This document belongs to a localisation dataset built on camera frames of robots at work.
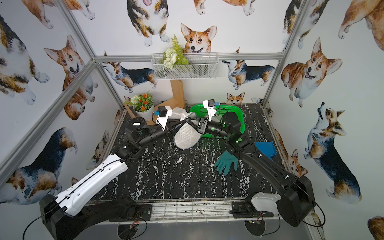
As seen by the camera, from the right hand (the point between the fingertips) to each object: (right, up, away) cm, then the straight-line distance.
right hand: (190, 115), depth 64 cm
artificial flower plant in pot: (-32, +8, +28) cm, 44 cm away
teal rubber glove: (+19, -27, +26) cm, 42 cm away
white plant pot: (-30, +1, +31) cm, 43 cm away
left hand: (-3, -1, +1) cm, 3 cm away
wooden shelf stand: (-14, +12, +49) cm, 52 cm away
